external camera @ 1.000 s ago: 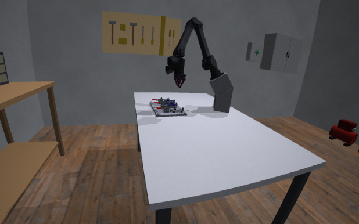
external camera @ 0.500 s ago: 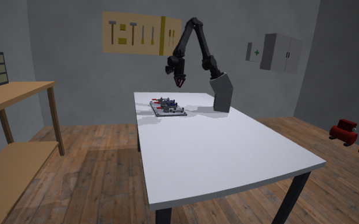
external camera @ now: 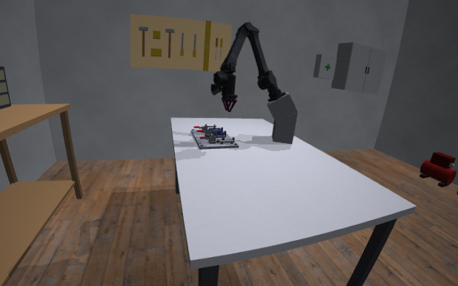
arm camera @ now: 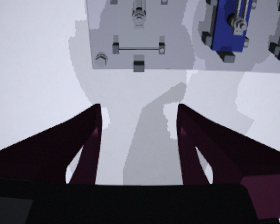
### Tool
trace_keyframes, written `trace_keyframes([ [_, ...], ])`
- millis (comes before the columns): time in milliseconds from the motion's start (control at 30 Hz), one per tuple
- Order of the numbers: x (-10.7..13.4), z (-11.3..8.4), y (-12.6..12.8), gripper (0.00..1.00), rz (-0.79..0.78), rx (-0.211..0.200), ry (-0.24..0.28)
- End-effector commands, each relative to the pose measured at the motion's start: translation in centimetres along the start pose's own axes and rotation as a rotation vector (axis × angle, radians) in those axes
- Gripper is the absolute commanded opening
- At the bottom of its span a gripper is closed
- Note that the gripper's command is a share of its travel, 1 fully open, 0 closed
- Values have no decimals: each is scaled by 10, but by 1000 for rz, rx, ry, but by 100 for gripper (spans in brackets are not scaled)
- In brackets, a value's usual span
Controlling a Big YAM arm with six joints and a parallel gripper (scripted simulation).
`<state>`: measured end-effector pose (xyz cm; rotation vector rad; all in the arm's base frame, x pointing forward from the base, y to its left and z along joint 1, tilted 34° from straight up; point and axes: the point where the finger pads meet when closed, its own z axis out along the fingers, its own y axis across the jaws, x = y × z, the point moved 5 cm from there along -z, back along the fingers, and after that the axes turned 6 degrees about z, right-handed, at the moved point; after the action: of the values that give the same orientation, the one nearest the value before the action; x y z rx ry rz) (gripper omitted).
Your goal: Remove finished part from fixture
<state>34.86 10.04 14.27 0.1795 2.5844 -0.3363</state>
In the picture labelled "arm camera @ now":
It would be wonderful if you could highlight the blue rectangular block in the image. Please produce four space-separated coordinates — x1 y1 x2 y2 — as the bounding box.
209 0 252 52

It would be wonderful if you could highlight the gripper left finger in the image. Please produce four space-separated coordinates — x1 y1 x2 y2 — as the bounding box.
0 103 103 184

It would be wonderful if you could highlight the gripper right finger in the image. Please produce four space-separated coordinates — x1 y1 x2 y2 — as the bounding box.
176 103 280 221

